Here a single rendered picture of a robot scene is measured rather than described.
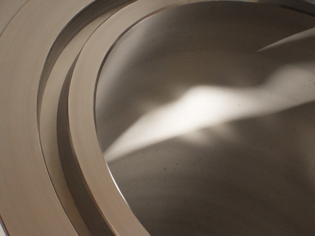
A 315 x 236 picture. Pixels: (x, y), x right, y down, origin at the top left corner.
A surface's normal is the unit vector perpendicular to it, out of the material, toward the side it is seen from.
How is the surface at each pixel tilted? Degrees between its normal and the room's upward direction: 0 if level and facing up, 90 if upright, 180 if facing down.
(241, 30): 5
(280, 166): 33
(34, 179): 90
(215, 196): 16
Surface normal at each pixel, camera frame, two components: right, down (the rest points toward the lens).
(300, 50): -0.19, 0.65
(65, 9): 0.27, -0.68
